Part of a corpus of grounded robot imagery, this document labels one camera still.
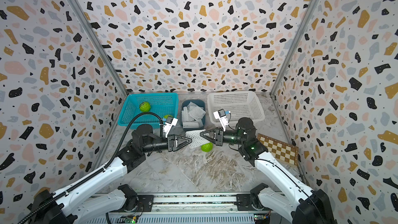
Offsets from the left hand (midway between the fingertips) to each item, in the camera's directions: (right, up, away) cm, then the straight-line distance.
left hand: (190, 142), depth 66 cm
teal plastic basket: (-45, +17, +44) cm, 65 cm away
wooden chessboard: (+50, -10, +24) cm, 56 cm away
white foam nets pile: (-3, +9, +35) cm, 36 cm away
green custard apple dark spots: (-36, +15, +40) cm, 56 cm away
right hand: (+5, +2, -1) cm, 6 cm away
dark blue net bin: (+2, +18, +44) cm, 47 cm away
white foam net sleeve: (+3, +1, +2) cm, 3 cm away
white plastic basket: (+33, +17, +51) cm, 63 cm away
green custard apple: (+7, -8, +22) cm, 24 cm away
